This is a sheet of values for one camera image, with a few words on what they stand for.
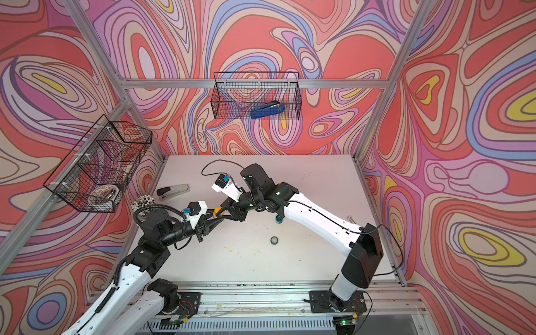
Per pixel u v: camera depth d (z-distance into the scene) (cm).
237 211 60
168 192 101
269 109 88
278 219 93
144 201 80
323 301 73
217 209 66
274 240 89
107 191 71
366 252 41
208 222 64
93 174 75
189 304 73
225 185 59
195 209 58
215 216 66
